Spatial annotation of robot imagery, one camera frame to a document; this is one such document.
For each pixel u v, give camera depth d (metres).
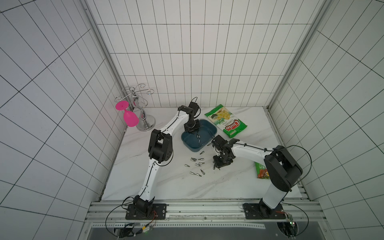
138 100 0.92
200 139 1.00
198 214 0.73
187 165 0.88
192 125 0.86
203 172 0.86
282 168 0.47
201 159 0.90
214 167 0.87
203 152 0.95
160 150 0.60
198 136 1.01
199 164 0.89
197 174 0.85
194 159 0.90
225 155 0.67
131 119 0.90
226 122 1.10
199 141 0.98
